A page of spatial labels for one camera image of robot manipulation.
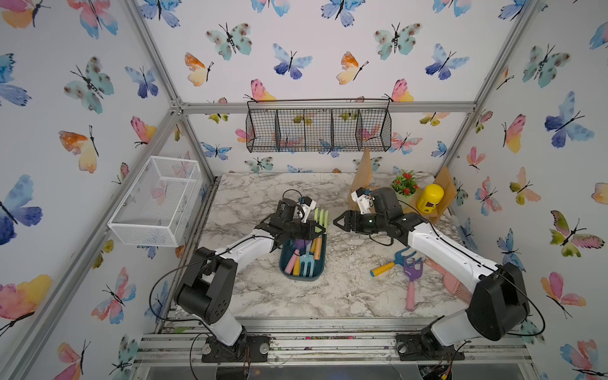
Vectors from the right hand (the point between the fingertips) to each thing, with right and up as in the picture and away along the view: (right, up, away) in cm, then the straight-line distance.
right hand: (342, 221), depth 80 cm
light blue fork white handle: (-12, -15, +11) cm, 22 cm away
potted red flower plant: (+26, +13, +11) cm, 31 cm away
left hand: (-5, -3, +6) cm, 8 cm away
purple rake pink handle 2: (+27, -20, +8) cm, 34 cm away
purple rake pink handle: (-15, -10, +13) cm, 22 cm away
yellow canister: (+35, +8, +11) cm, 38 cm away
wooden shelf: (+9, +14, +9) cm, 19 cm away
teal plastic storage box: (-20, -13, +15) cm, 28 cm away
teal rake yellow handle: (+24, -16, +13) cm, 32 cm away
